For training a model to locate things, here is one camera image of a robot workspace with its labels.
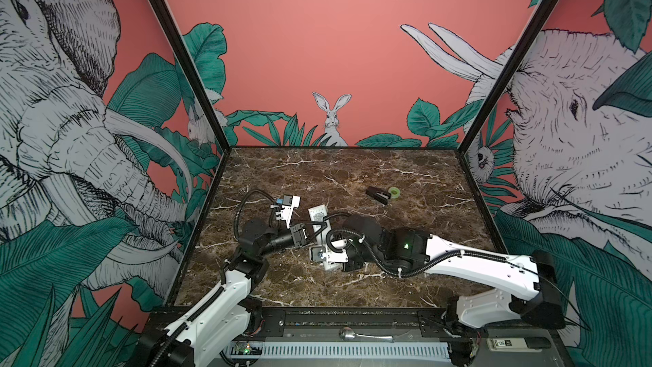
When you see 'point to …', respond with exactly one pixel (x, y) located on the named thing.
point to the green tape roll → (395, 192)
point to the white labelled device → (529, 344)
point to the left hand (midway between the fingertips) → (325, 227)
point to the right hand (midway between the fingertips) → (325, 244)
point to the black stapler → (377, 194)
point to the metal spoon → (348, 333)
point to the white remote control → (320, 222)
